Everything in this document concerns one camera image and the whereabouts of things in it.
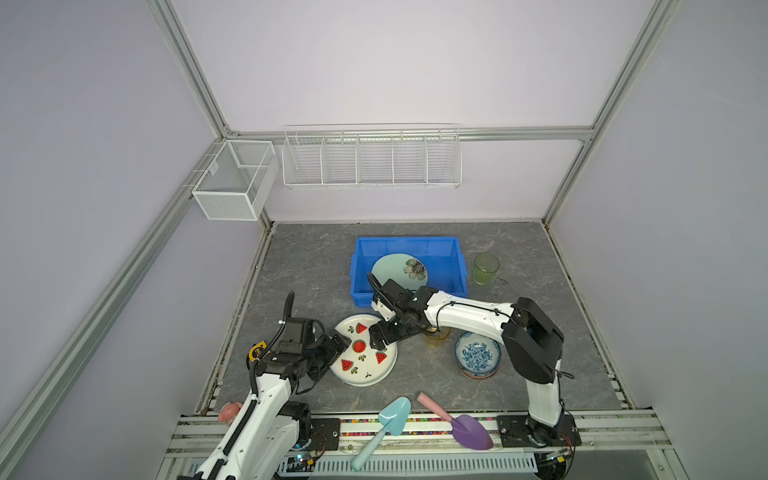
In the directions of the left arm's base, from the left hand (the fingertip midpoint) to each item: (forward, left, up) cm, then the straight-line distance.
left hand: (344, 354), depth 82 cm
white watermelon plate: (+9, -3, -3) cm, 10 cm away
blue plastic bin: (+34, -36, -9) cm, 50 cm away
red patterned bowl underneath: (-9, -34, +4) cm, 35 cm away
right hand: (+3, -11, -1) cm, 11 cm away
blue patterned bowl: (-3, -36, +3) cm, 36 cm away
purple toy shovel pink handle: (-19, -31, -6) cm, 37 cm away
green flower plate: (+31, -18, -4) cm, 36 cm away
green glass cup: (+28, -48, -3) cm, 56 cm away
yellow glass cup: (+2, -26, +3) cm, 27 cm away
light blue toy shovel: (-16, -12, -6) cm, 21 cm away
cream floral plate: (-4, -5, -4) cm, 8 cm away
